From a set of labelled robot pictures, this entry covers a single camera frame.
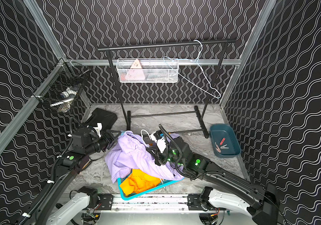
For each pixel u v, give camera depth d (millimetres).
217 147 945
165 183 719
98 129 680
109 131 663
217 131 1039
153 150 604
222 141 962
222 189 606
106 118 1037
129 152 743
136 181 764
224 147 946
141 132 620
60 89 921
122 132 737
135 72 880
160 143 571
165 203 762
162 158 598
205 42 624
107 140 639
